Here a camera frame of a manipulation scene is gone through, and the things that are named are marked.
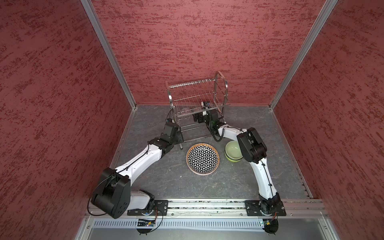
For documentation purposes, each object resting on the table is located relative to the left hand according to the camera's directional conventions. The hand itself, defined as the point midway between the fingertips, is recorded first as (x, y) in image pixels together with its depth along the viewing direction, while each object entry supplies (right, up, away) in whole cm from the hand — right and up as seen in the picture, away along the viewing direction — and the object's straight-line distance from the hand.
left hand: (180, 137), depth 87 cm
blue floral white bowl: (+33, -11, -4) cm, 36 cm away
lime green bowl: (+30, -13, -3) cm, 33 cm away
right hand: (+11, +15, +16) cm, 25 cm away
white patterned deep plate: (+14, -14, +2) cm, 20 cm away
